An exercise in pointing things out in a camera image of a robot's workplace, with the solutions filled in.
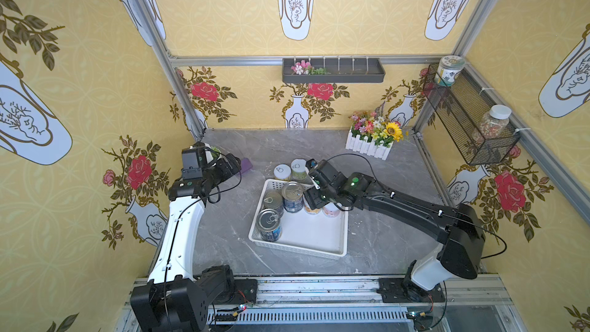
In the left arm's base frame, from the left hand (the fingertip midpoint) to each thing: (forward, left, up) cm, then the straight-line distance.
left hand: (221, 166), depth 80 cm
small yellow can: (+8, -21, -16) cm, 27 cm away
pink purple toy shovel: (+17, -3, -23) cm, 29 cm away
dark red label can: (-7, -18, -12) cm, 22 cm away
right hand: (-5, -34, -6) cm, 35 cm away
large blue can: (-6, -25, -11) cm, 28 cm away
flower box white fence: (+20, -60, -7) cm, 63 cm away
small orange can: (-16, -29, -1) cm, 34 cm away
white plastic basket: (-15, -29, -24) cm, 41 cm away
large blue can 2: (-16, -16, -11) cm, 25 cm away
